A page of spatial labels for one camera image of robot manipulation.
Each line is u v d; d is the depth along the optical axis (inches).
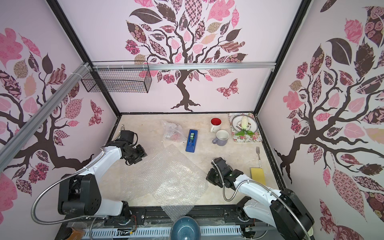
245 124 42.3
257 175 33.6
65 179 16.2
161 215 29.2
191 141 38.3
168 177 33.6
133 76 37.3
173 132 38.2
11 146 20.0
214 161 26.9
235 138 41.1
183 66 36.8
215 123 42.0
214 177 29.8
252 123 43.6
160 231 27.5
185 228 27.4
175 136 38.5
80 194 16.6
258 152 38.4
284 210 16.1
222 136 40.3
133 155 28.7
